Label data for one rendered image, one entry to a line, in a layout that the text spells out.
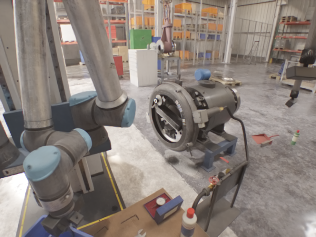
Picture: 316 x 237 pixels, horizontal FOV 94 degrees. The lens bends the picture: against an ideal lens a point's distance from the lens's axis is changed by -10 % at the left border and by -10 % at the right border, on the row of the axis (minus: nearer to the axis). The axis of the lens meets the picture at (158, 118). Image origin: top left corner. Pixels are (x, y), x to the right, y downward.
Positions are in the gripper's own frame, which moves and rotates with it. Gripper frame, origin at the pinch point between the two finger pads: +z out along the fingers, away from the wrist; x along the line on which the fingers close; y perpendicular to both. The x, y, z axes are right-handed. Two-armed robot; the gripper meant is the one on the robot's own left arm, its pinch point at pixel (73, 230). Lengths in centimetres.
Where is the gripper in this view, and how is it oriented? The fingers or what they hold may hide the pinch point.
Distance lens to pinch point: 73.5
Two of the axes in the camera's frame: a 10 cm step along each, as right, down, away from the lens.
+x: 3.0, -4.1, 8.6
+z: 0.0, 9.0, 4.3
